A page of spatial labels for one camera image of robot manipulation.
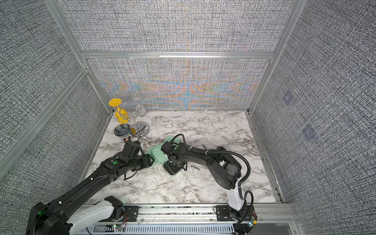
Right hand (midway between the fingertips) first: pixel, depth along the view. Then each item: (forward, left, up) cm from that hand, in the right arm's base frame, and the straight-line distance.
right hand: (175, 165), depth 88 cm
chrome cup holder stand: (+30, +31, +15) cm, 46 cm away
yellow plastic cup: (+29, +36, +12) cm, 48 cm away
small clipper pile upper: (+14, -19, -3) cm, 24 cm away
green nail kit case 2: (+3, +7, +1) cm, 8 cm away
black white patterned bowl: (+27, +39, -1) cm, 48 cm away
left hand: (-1, +11, +9) cm, 14 cm away
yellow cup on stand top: (+31, +37, +22) cm, 53 cm away
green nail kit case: (+9, -2, +14) cm, 17 cm away
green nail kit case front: (+7, +12, +3) cm, 15 cm away
